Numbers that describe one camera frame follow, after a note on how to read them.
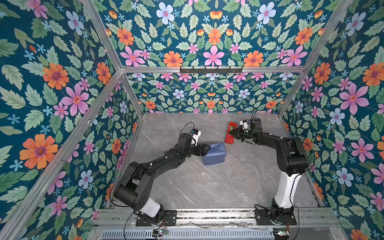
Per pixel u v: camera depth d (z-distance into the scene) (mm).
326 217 751
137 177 490
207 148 838
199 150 781
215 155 838
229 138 987
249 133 861
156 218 636
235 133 907
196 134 801
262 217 735
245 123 958
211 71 929
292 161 540
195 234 703
